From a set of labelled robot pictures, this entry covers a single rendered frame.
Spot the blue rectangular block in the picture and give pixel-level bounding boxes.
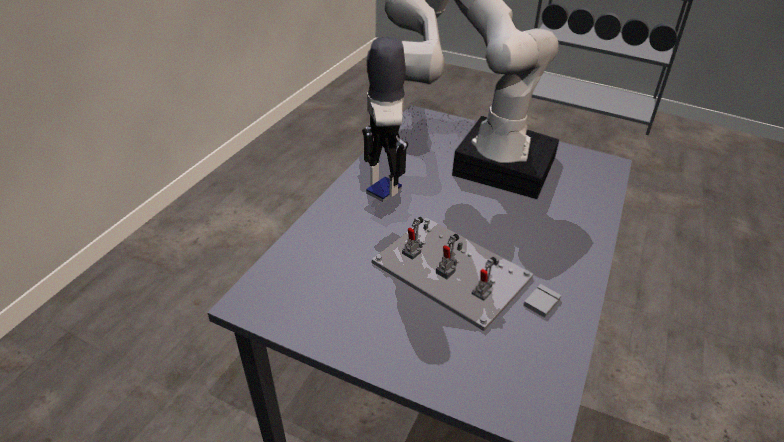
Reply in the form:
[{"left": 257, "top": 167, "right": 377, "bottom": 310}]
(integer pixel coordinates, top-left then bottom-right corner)
[{"left": 366, "top": 177, "right": 402, "bottom": 202}]

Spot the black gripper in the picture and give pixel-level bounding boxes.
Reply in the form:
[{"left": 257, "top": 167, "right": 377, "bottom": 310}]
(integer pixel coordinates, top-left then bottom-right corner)
[{"left": 362, "top": 115, "right": 408, "bottom": 197}]

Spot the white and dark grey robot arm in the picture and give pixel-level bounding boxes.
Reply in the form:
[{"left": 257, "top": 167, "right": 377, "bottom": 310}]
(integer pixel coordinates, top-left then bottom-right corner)
[{"left": 367, "top": 0, "right": 558, "bottom": 162}]

